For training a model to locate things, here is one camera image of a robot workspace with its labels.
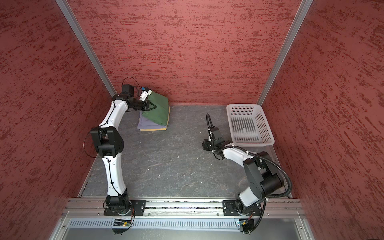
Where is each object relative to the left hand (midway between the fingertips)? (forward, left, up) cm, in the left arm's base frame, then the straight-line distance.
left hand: (154, 108), depth 96 cm
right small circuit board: (-60, -54, -19) cm, 83 cm away
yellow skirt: (-6, -1, -16) cm, 17 cm away
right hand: (-21, -33, -13) cm, 41 cm away
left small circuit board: (-60, +10, -20) cm, 64 cm away
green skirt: (0, -3, -5) cm, 6 cm away
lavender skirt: (-4, +9, -11) cm, 14 cm away
